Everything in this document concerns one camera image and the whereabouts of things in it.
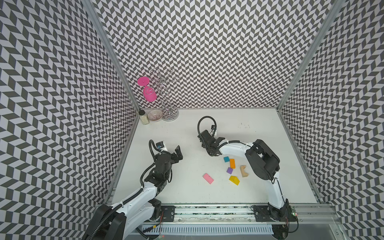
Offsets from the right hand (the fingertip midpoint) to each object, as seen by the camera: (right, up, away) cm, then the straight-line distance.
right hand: (210, 143), depth 98 cm
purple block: (+11, -14, -11) cm, 21 cm away
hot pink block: (-2, -18, -14) cm, 23 cm away
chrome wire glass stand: (-34, +44, +7) cm, 57 cm away
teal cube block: (+10, -9, -7) cm, 15 cm away
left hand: (-23, -1, -13) cm, 26 cm away
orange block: (+13, -11, -9) cm, 19 cm away
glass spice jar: (-47, +17, +7) cm, 50 cm away
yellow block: (+13, -18, -16) cm, 27 cm away
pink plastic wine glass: (-45, +35, +12) cm, 58 cm away
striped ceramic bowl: (-41, +20, +13) cm, 47 cm away
